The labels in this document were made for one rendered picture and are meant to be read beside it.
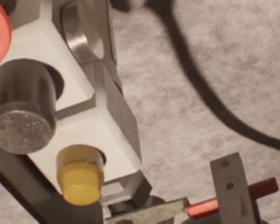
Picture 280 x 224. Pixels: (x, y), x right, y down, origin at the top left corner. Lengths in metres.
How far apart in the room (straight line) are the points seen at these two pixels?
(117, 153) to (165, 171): 0.79
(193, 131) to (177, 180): 0.15
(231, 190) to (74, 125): 0.13
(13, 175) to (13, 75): 0.09
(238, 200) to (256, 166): 0.85
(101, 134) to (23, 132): 0.09
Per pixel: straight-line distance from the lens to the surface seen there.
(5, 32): 0.35
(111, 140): 0.49
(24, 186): 0.49
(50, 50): 0.42
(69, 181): 0.47
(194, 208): 0.53
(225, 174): 0.51
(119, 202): 0.56
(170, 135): 1.20
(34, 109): 0.39
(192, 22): 1.02
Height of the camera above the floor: 0.78
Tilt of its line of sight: 43 degrees down
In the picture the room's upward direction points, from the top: 172 degrees clockwise
